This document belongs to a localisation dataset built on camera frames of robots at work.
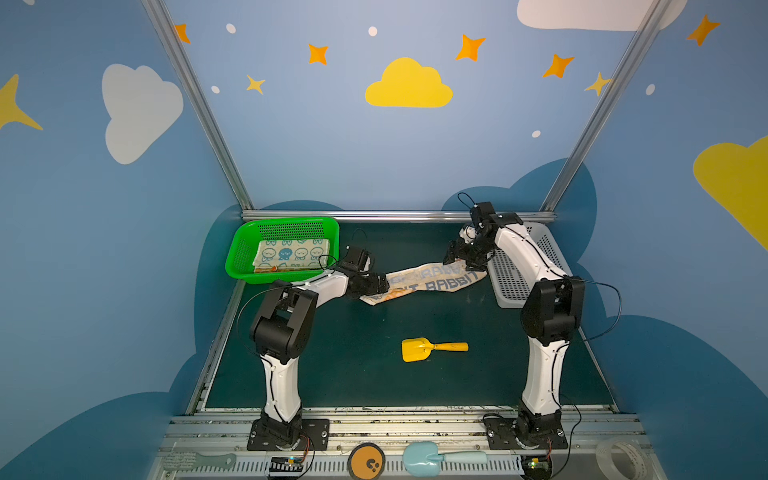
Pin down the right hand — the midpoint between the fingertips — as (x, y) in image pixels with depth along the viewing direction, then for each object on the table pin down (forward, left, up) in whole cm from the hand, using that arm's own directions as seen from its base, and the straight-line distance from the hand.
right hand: (457, 261), depth 94 cm
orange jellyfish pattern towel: (0, +69, -10) cm, 69 cm away
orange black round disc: (-53, +25, -12) cm, 60 cm away
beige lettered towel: (+2, +2, -12) cm, 12 cm away
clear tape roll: (-49, -38, -13) cm, 64 cm away
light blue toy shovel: (-52, +11, -12) cm, 55 cm away
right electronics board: (-52, -18, -17) cm, 57 cm away
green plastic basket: (+3, +75, -7) cm, 76 cm away
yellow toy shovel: (-25, +13, -13) cm, 31 cm away
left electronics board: (-55, +45, -15) cm, 72 cm away
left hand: (-4, +26, -10) cm, 28 cm away
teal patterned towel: (+7, +58, -9) cm, 59 cm away
